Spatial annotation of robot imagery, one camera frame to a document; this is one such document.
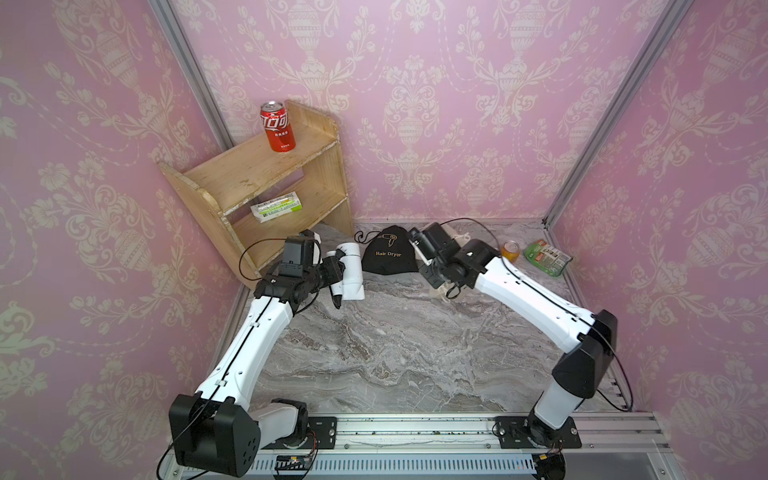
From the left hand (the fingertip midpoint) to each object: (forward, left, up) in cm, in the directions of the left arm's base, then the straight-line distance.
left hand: (341, 267), depth 80 cm
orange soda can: (+16, -53, -11) cm, 56 cm away
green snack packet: (+20, -70, -19) cm, 76 cm away
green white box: (+21, +22, +3) cm, 30 cm away
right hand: (+1, -26, +1) cm, 26 cm away
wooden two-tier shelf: (+26, +29, +2) cm, 39 cm away
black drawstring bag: (+18, -13, -15) cm, 27 cm away
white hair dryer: (-4, -3, -3) cm, 6 cm away
